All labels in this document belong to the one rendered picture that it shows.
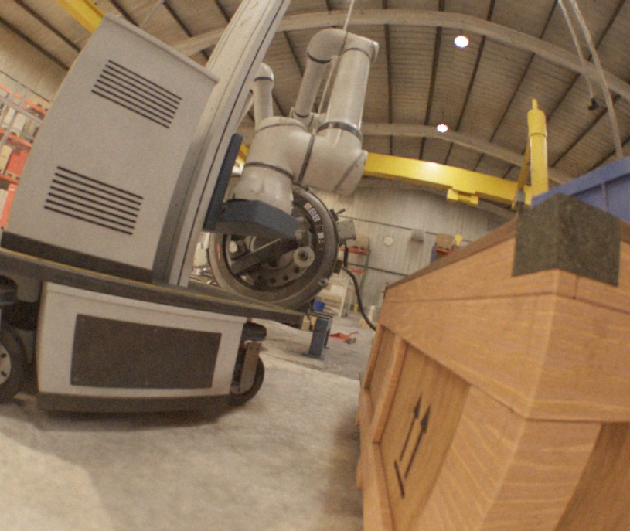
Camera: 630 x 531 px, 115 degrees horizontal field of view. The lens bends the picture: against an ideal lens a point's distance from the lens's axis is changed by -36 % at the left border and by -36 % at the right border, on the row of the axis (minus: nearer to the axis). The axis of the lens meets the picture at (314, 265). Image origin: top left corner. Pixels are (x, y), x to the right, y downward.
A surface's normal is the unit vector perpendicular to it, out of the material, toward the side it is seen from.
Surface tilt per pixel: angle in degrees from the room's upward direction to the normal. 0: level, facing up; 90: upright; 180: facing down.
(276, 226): 90
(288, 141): 90
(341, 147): 81
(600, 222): 90
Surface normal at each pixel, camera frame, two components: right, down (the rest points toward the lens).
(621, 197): -0.97, -0.23
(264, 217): 0.76, 0.12
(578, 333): -0.11, -0.12
